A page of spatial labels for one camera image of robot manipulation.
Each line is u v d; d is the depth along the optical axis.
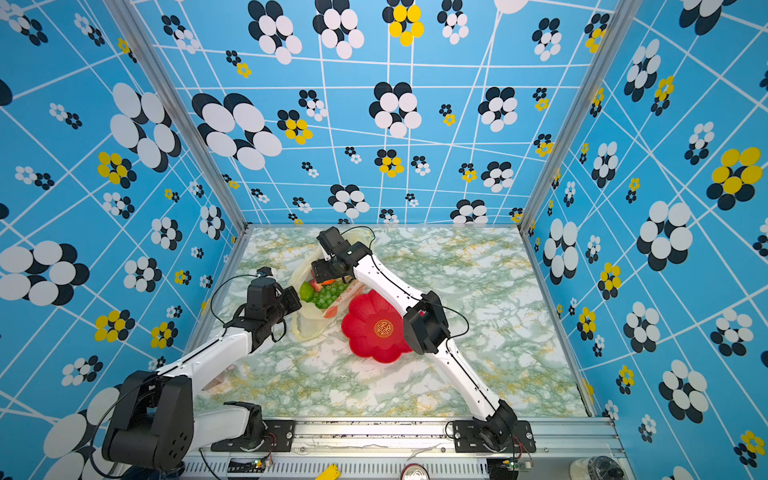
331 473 0.69
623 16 0.68
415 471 0.60
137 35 0.71
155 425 0.41
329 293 0.96
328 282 0.87
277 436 0.73
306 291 0.94
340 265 0.71
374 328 0.93
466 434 0.74
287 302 0.79
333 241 0.76
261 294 0.67
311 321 0.92
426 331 0.63
